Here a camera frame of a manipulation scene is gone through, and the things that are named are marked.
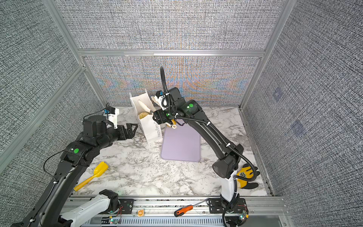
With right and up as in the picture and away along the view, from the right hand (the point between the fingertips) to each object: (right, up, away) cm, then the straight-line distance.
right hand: (159, 114), depth 74 cm
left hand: (-13, -6, -6) cm, 15 cm away
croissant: (-13, 0, +18) cm, 23 cm away
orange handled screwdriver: (+11, -49, -4) cm, 50 cm away
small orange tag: (-9, -50, -3) cm, 51 cm away
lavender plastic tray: (+12, -19, +23) cm, 32 cm away
